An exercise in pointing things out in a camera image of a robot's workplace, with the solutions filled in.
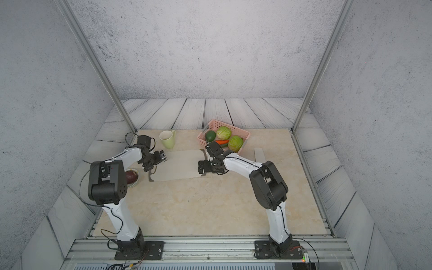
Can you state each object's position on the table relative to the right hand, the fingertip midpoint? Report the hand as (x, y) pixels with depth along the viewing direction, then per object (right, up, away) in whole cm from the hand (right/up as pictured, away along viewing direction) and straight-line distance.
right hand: (205, 169), depth 93 cm
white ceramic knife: (+33, +6, +16) cm, 37 cm away
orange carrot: (+9, +15, +18) cm, 26 cm away
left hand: (-26, +4, +8) cm, 27 cm away
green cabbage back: (+10, +21, +18) cm, 29 cm away
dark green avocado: (+1, +19, +20) cm, 28 cm away
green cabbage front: (+17, +14, +12) cm, 25 cm away
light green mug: (-24, +18, +12) cm, 32 cm away
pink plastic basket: (+4, +27, +26) cm, 37 cm away
